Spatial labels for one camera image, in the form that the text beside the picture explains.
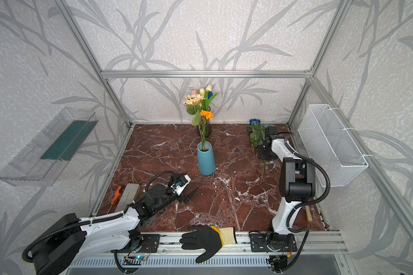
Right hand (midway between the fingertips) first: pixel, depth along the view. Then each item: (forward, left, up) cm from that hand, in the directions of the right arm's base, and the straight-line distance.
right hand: (265, 151), depth 98 cm
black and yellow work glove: (-43, +31, -4) cm, 53 cm away
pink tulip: (+25, +41, +23) cm, 53 cm away
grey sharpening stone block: (-24, +72, -3) cm, 76 cm away
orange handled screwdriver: (-27, +79, -4) cm, 84 cm away
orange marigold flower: (+2, +33, +27) cm, 42 cm away
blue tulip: (+24, +32, +22) cm, 46 cm away
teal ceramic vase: (-11, +33, +7) cm, 36 cm away
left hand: (-19, +39, +8) cm, 44 cm away
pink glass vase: (-1, +34, +19) cm, 39 cm away
